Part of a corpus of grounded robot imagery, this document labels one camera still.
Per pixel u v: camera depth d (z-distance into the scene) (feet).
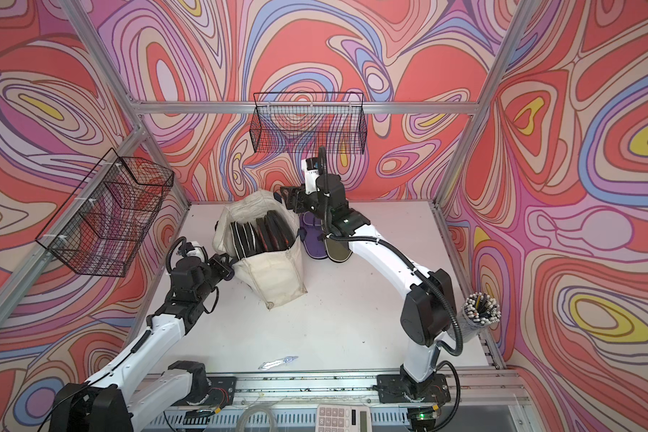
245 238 2.89
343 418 2.25
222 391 2.40
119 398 1.36
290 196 2.23
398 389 2.41
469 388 2.46
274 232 2.98
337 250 3.24
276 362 2.57
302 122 3.04
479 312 2.30
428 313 1.49
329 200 1.88
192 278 2.06
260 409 2.23
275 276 2.57
